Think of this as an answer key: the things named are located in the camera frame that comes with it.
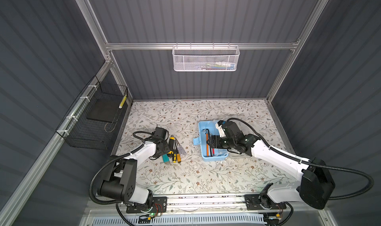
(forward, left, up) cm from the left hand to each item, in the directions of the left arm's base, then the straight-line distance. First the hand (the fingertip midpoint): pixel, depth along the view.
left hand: (163, 150), depth 92 cm
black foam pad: (+11, +28, +27) cm, 40 cm away
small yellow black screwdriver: (-4, -7, +1) cm, 8 cm away
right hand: (-4, -28, +12) cm, 31 cm away
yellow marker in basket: (+17, +20, +26) cm, 38 cm away
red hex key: (-3, -31, 0) cm, 31 cm away
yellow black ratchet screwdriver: (+1, -5, -1) cm, 5 cm away
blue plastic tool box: (-7, -33, +6) cm, 34 cm away
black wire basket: (+3, +32, +27) cm, 42 cm away
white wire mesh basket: (+72, -33, +21) cm, 82 cm away
